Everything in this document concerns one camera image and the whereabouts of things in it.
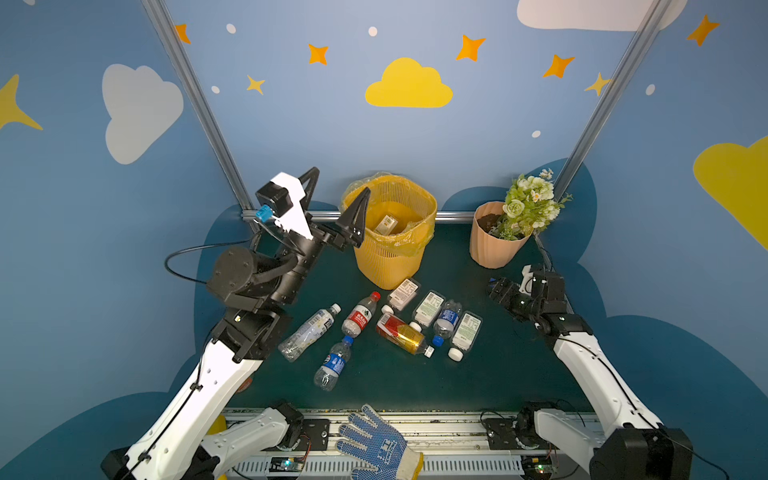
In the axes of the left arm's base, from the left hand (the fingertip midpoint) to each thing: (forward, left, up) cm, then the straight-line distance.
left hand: (343, 177), depth 45 cm
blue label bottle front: (-11, +9, -59) cm, 61 cm away
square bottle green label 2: (+1, -31, -56) cm, 64 cm away
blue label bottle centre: (+5, -26, -56) cm, 62 cm away
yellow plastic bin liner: (+42, -11, -43) cm, 61 cm away
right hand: (+9, -39, -43) cm, 58 cm away
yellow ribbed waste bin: (+17, -6, -44) cm, 47 cm away
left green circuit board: (-31, +17, -61) cm, 71 cm away
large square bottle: (+35, -7, -45) cm, 57 cm away
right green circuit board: (-31, -44, -61) cm, 81 cm away
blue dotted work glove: (-29, -8, -59) cm, 66 cm away
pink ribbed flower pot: (+29, -42, -49) cm, 71 cm away
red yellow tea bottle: (-1, -12, -55) cm, 56 cm away
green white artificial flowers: (+33, -51, -33) cm, 69 cm away
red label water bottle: (+4, +1, -53) cm, 53 cm away
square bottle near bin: (+13, -12, -56) cm, 59 cm away
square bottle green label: (+9, -20, -57) cm, 61 cm away
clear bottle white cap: (0, +16, -54) cm, 57 cm away
